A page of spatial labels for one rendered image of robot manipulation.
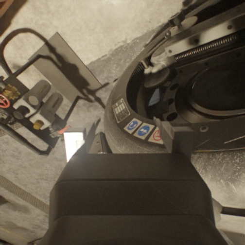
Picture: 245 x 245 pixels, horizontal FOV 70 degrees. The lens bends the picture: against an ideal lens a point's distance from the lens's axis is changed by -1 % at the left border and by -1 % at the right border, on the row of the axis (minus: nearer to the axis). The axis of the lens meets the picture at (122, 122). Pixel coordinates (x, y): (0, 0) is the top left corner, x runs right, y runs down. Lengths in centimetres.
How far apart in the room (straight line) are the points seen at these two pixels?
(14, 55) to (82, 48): 47
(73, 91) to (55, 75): 16
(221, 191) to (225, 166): 3
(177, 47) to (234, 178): 40
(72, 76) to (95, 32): 33
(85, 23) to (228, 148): 101
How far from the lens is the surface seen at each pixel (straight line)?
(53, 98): 103
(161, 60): 59
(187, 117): 50
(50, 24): 121
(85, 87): 128
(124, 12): 108
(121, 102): 47
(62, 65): 126
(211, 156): 24
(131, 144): 32
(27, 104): 91
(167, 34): 63
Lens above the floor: 106
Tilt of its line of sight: 48 degrees down
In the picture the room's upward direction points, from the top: 170 degrees counter-clockwise
